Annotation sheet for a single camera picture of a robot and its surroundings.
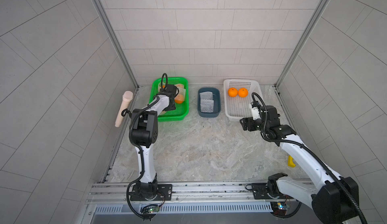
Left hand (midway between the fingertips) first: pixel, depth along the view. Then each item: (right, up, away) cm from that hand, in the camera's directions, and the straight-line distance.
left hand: (166, 105), depth 101 cm
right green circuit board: (+60, -45, -34) cm, 82 cm away
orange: (+47, +9, +7) cm, 48 cm away
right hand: (+48, -6, -19) cm, 52 cm away
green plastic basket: (+10, +4, +1) cm, 11 cm away
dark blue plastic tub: (+35, +2, +1) cm, 35 cm away
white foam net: (+28, +6, +3) cm, 28 cm away
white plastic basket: (+51, +6, +7) cm, 51 cm away
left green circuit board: (+3, -43, -37) cm, 57 cm away
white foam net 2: (+28, 0, -3) cm, 28 cm away
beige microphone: (-13, +6, -28) cm, 31 cm away
